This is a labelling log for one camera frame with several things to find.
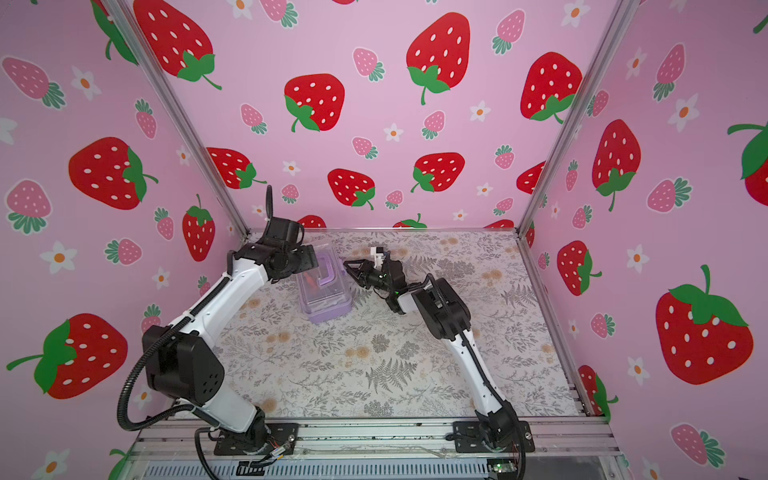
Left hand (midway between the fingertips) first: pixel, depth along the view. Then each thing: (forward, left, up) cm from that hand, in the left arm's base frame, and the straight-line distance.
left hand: (306, 259), depth 87 cm
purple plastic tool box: (-4, -4, -10) cm, 12 cm away
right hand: (+4, -9, -9) cm, 14 cm away
